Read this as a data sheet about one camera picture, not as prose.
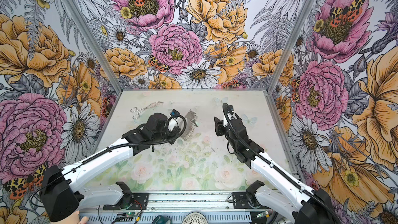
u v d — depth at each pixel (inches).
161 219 24.9
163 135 25.5
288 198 17.3
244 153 21.9
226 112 25.5
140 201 28.9
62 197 15.0
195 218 27.1
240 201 29.1
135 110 42.8
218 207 28.9
